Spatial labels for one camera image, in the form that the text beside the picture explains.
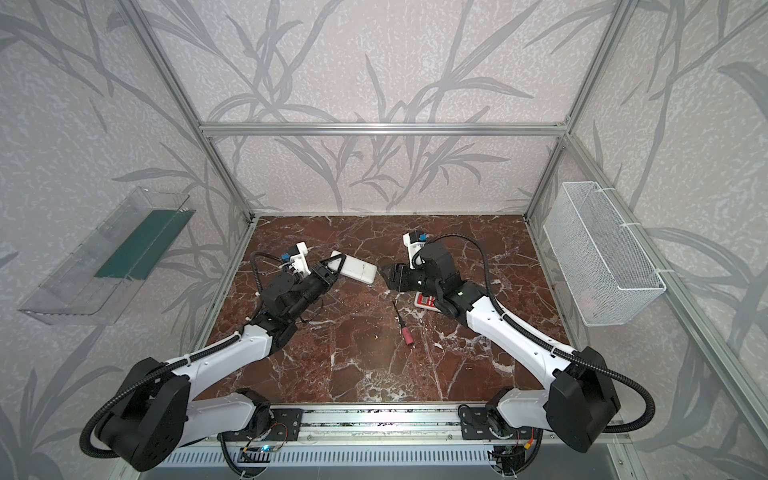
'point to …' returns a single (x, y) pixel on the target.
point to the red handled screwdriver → (405, 331)
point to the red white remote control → (426, 301)
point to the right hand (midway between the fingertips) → (389, 260)
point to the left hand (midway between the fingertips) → (350, 250)
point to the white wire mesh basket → (609, 276)
